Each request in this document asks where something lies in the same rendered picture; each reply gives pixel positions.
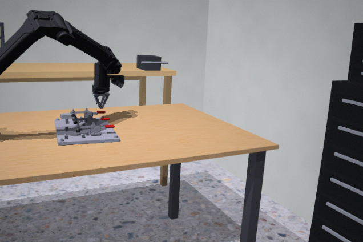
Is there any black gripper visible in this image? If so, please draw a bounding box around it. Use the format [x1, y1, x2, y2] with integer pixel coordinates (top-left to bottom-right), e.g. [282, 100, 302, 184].
[92, 75, 110, 109]

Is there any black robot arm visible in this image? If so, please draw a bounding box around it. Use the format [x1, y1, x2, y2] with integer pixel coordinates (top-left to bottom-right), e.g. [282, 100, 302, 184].
[0, 10, 124, 88]

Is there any black toggle clamp with red handle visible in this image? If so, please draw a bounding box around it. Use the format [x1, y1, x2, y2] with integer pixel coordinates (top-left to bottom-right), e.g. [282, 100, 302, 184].
[72, 115, 110, 126]
[75, 123, 115, 136]

